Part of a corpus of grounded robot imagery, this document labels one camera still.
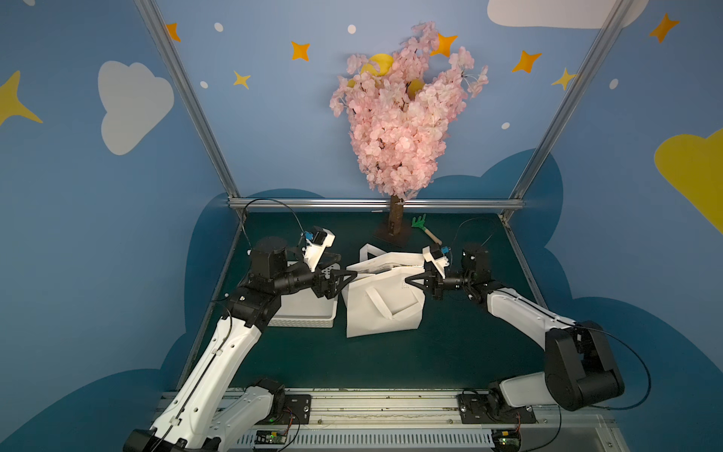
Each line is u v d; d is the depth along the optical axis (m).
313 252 0.58
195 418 0.38
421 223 1.19
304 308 0.92
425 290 0.77
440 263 0.72
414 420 0.73
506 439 0.73
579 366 0.44
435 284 0.72
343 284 0.62
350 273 0.64
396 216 1.06
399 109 0.64
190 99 0.84
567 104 0.87
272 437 0.72
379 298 0.74
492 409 0.68
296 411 0.74
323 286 0.58
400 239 1.14
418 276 0.76
